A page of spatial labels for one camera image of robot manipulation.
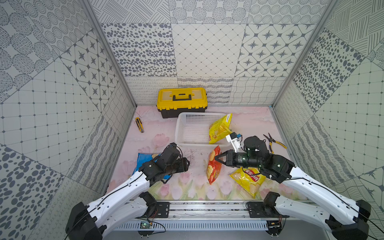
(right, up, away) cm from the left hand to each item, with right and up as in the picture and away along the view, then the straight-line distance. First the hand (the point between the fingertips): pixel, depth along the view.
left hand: (186, 161), depth 78 cm
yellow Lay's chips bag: (+34, -10, +2) cm, 36 cm away
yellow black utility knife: (-37, +18, +30) cm, 50 cm away
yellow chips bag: (+20, +16, +12) cm, 28 cm away
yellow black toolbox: (-13, +34, +23) cm, 43 cm away
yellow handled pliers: (+57, +7, +23) cm, 62 cm away
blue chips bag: (-27, -1, +10) cm, 29 cm away
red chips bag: (+13, +1, -13) cm, 18 cm away
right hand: (+14, +4, -12) cm, 19 cm away
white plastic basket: (+2, +15, +27) cm, 31 cm away
